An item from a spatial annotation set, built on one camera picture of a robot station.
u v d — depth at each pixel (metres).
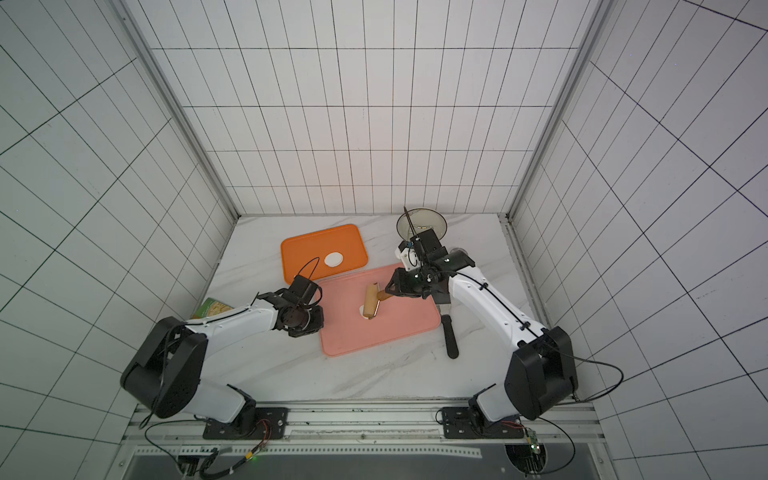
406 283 0.70
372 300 0.86
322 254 1.07
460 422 0.73
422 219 1.00
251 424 0.70
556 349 0.41
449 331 0.88
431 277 0.58
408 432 0.72
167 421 0.65
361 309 0.90
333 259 1.04
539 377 0.41
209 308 0.92
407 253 0.75
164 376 0.43
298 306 0.69
